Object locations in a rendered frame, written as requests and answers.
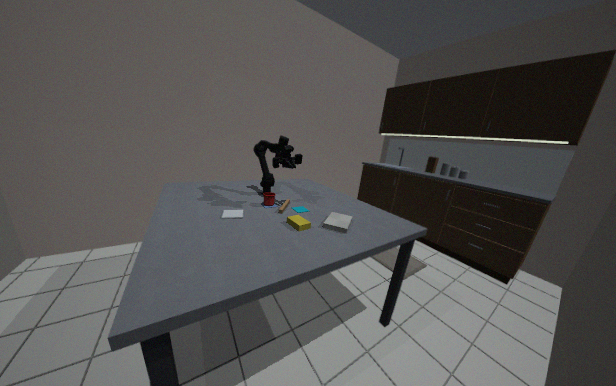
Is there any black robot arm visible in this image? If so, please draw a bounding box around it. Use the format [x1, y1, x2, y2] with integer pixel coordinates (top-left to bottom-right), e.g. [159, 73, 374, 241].
[254, 135, 294, 194]

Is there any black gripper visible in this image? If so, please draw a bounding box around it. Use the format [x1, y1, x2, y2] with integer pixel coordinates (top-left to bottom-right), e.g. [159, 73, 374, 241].
[272, 153, 303, 169]

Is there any yellow block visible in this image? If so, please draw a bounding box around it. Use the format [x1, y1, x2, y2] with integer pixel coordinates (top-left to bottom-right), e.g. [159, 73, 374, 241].
[287, 215, 311, 231]

